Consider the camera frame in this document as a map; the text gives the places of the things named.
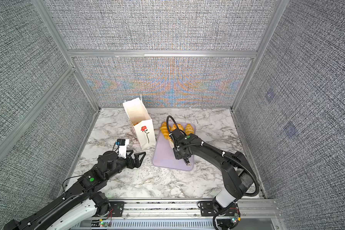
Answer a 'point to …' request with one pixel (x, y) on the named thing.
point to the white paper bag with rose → (140, 121)
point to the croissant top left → (164, 130)
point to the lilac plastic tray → (164, 157)
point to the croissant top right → (189, 129)
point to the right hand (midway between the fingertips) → (180, 153)
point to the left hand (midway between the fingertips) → (140, 153)
